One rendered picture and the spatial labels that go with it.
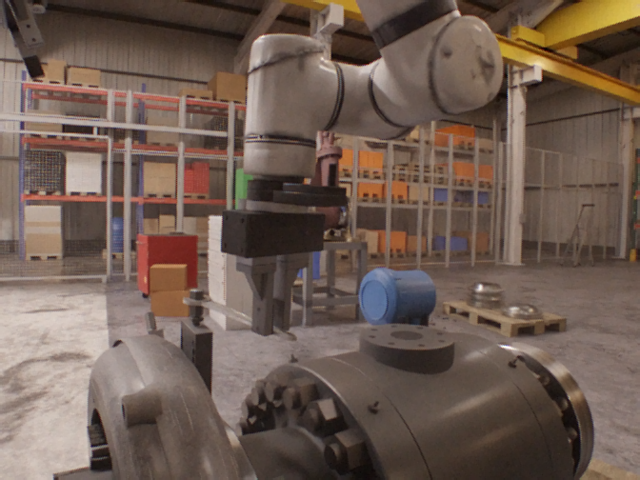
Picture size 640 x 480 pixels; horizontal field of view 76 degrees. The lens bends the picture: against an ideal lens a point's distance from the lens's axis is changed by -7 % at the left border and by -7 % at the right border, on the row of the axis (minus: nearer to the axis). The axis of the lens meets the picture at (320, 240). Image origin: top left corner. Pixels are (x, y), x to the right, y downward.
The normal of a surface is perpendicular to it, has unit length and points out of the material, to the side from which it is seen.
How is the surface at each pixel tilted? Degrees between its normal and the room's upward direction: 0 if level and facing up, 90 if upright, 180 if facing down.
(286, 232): 94
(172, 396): 24
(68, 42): 90
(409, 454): 46
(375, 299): 90
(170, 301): 90
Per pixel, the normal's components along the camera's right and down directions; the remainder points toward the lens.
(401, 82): -0.79, 0.53
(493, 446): 0.47, -0.52
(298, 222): 0.74, 0.13
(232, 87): 0.46, 0.06
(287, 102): 0.20, 0.13
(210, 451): 0.32, -0.79
